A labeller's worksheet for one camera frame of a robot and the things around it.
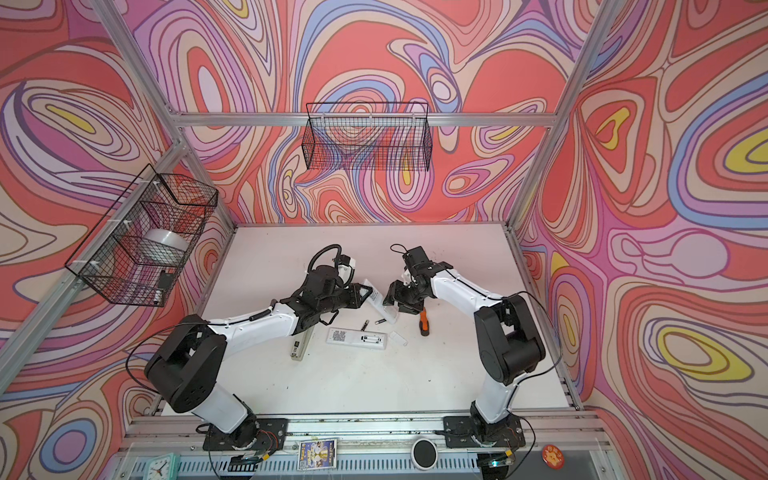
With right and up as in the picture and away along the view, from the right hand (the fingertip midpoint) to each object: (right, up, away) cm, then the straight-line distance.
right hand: (393, 310), depth 89 cm
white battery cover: (0, -8, +2) cm, 8 cm away
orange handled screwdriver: (+10, -4, +2) cm, 11 cm away
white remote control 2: (-9, -8, -1) cm, 13 cm away
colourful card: (-18, -30, -20) cm, 40 cm away
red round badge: (+38, -31, -19) cm, 52 cm away
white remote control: (-5, +3, -2) cm, 7 cm away
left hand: (-6, +7, -3) cm, 9 cm away
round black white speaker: (+7, -28, -22) cm, 37 cm away
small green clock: (-54, -32, -21) cm, 66 cm away
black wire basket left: (-65, +18, -15) cm, 69 cm away
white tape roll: (-57, +21, -16) cm, 62 cm away
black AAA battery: (-9, -5, +3) cm, 11 cm away
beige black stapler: (-27, -9, -4) cm, 29 cm away
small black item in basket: (-57, +10, -16) cm, 60 cm away
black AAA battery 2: (-4, -4, +4) cm, 7 cm away
